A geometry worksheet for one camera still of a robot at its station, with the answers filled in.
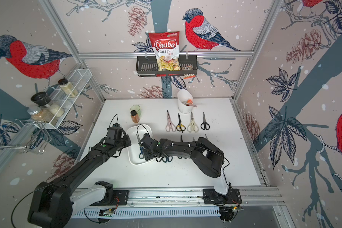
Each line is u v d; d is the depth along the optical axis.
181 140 0.95
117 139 0.67
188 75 0.90
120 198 0.73
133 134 0.92
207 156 0.51
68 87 0.74
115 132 0.66
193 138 0.97
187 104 1.07
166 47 0.81
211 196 0.73
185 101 1.10
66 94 0.76
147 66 0.95
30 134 0.61
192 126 1.04
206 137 0.98
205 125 1.04
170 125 1.04
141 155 0.85
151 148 0.66
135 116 1.01
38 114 0.60
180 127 1.02
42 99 0.61
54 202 0.39
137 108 1.07
